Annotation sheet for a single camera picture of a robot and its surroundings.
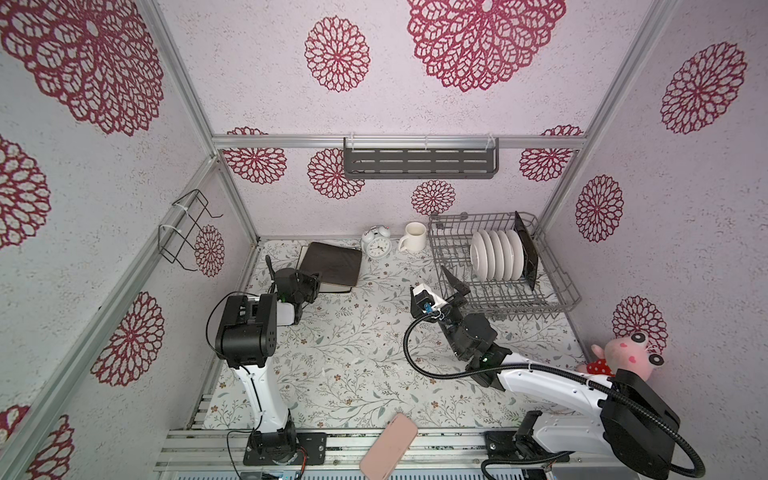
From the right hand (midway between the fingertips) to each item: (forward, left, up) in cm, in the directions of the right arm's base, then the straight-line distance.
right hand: (434, 274), depth 73 cm
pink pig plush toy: (-13, -48, -14) cm, 52 cm away
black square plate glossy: (+19, -33, -15) cm, 41 cm away
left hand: (+18, +34, -22) cm, 44 cm away
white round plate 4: (+20, -30, -15) cm, 39 cm away
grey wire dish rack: (+35, -16, -29) cm, 48 cm away
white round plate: (+21, -21, -16) cm, 34 cm away
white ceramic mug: (+34, +2, -22) cm, 41 cm away
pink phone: (-33, +10, -25) cm, 43 cm away
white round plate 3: (+19, -26, -14) cm, 36 cm away
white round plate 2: (+20, -24, -15) cm, 35 cm away
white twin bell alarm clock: (+31, +17, -20) cm, 40 cm away
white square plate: (+14, +34, -25) cm, 44 cm away
